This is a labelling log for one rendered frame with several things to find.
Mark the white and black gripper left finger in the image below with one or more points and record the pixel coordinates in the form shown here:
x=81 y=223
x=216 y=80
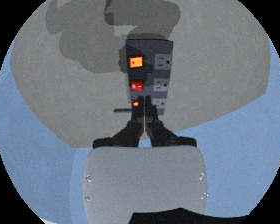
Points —
x=130 y=135

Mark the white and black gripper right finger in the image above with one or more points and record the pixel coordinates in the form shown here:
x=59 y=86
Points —
x=159 y=135

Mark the black power strip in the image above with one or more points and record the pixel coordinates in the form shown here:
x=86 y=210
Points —
x=149 y=67

